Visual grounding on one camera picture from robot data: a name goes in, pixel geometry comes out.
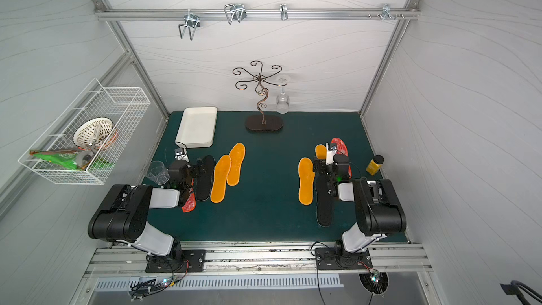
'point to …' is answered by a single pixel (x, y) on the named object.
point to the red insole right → (342, 147)
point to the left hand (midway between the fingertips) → (190, 160)
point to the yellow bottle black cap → (375, 164)
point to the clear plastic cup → (158, 173)
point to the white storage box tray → (197, 126)
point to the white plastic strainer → (92, 133)
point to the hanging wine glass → (282, 99)
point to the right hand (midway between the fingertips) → (327, 155)
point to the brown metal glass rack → (269, 122)
